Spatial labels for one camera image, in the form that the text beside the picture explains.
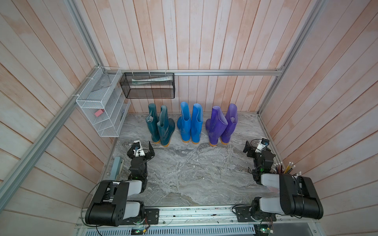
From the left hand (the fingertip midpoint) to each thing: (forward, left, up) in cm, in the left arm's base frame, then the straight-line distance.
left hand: (142, 144), depth 87 cm
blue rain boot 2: (+7, -32, +12) cm, 35 cm away
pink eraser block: (+11, +24, +15) cm, 30 cm away
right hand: (+3, -69, -1) cm, 69 cm away
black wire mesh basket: (+44, +2, +11) cm, 45 cm away
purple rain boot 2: (+15, -55, +8) cm, 57 cm away
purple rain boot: (+9, -44, +6) cm, 45 cm away
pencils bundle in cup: (-15, -75, +2) cm, 77 cm away
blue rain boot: (+7, -25, +13) cm, 29 cm away
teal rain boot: (+7, -14, +8) cm, 18 cm away
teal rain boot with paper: (+9, -6, +12) cm, 16 cm away
